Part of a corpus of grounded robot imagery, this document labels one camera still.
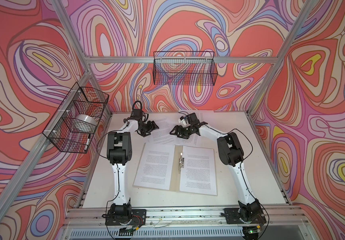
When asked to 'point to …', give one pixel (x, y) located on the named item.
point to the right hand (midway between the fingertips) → (174, 136)
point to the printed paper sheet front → (162, 135)
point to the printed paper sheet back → (206, 116)
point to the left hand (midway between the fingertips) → (157, 128)
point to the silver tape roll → (84, 123)
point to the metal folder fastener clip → (181, 162)
